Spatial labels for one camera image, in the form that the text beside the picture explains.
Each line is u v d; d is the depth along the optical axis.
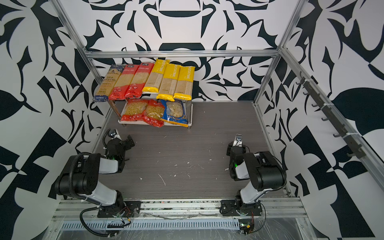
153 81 0.79
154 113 0.98
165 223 0.71
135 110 1.01
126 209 0.73
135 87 0.75
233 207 0.74
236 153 0.70
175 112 0.98
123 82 0.79
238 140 0.79
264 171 0.47
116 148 0.70
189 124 0.99
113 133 0.80
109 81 0.79
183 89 0.76
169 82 0.79
